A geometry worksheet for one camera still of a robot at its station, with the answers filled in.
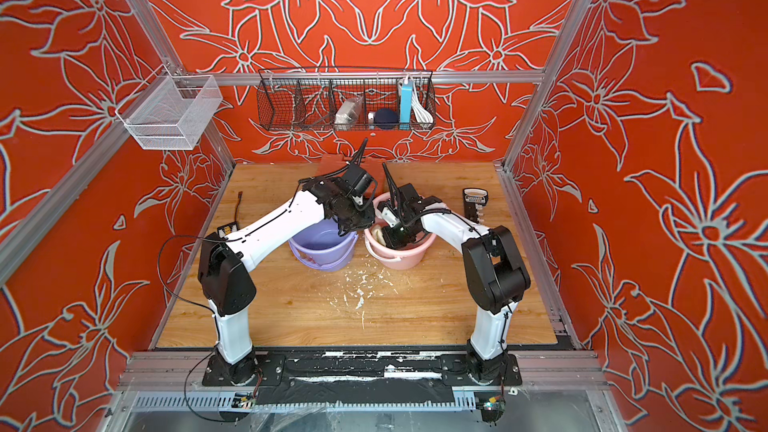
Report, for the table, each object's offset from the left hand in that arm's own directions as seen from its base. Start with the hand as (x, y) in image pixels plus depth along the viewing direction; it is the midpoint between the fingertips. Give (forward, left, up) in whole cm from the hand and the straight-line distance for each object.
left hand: (377, 222), depth 83 cm
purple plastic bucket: (-9, +14, 0) cm, 17 cm away
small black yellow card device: (+4, +51, -14) cm, 53 cm away
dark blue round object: (+33, -1, +12) cm, 35 cm away
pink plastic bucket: (-10, -10, -1) cm, 14 cm away
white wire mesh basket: (+27, +67, +16) cm, 74 cm away
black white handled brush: (+23, -34, -14) cm, 44 cm away
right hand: (-3, 0, -9) cm, 9 cm away
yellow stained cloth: (-3, 0, -1) cm, 3 cm away
